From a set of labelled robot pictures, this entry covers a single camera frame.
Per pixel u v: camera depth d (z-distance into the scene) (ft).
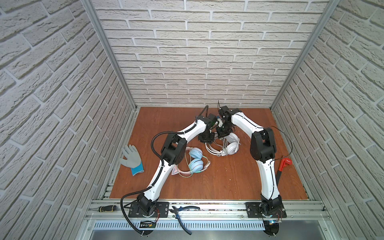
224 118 2.54
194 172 2.70
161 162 2.03
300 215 2.43
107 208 2.39
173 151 2.03
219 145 3.02
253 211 2.43
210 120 2.73
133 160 2.95
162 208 2.43
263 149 1.94
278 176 2.79
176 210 2.40
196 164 2.68
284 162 2.94
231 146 2.87
